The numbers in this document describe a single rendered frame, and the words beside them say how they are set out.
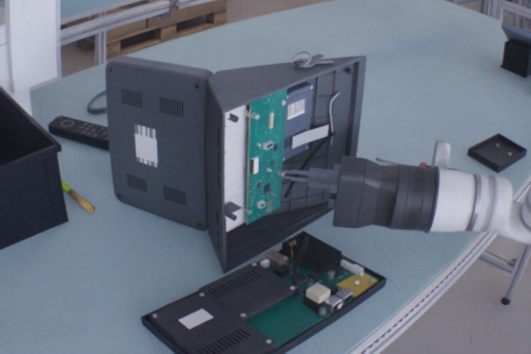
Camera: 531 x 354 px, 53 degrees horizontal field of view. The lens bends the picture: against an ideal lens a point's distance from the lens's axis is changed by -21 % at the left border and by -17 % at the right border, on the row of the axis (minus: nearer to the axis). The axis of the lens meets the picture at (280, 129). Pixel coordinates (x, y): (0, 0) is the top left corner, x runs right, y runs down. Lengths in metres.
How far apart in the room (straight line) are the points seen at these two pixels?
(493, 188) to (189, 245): 0.38
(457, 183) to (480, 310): 1.59
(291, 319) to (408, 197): 0.18
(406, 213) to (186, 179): 0.27
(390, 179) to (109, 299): 0.35
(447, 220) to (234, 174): 0.25
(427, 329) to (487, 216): 1.44
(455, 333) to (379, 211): 1.47
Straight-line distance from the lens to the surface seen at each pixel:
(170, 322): 0.63
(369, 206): 0.70
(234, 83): 0.68
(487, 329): 2.19
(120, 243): 0.78
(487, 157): 1.06
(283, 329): 0.65
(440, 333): 2.13
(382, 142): 1.05
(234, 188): 0.71
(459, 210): 0.69
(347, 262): 0.73
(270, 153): 0.72
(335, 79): 0.78
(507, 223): 0.73
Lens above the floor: 1.47
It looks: 26 degrees down
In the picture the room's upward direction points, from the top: 3 degrees clockwise
